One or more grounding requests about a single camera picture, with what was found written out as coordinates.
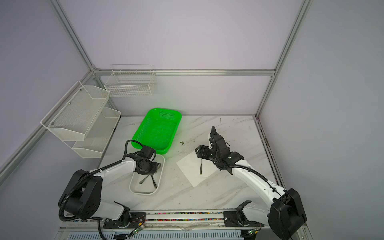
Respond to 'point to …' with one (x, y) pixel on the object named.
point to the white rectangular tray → (147, 184)
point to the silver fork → (201, 167)
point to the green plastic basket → (158, 130)
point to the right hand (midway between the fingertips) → (198, 150)
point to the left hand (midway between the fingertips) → (152, 171)
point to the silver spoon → (158, 166)
